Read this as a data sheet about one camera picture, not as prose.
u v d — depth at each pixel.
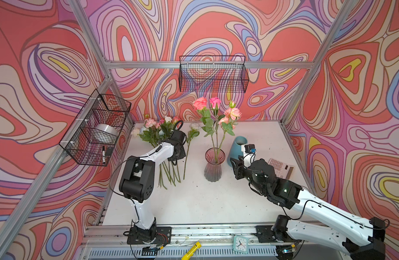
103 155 0.72
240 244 0.69
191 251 0.68
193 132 1.11
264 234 0.74
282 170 0.93
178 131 0.79
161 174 0.93
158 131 1.08
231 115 0.68
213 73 0.96
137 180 0.49
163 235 0.73
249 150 0.58
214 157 0.81
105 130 0.73
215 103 0.70
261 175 0.50
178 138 0.77
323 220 0.45
